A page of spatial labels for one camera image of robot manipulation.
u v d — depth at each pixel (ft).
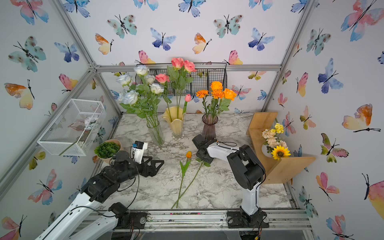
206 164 3.03
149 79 2.68
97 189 1.57
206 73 3.14
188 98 2.75
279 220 2.47
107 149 2.79
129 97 2.43
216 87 2.76
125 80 2.46
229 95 2.63
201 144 2.51
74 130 2.38
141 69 2.48
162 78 2.71
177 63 2.65
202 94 2.71
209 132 3.19
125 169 1.82
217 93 2.65
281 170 2.34
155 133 3.14
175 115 3.15
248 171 1.65
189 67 2.63
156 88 2.55
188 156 3.09
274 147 2.34
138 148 2.01
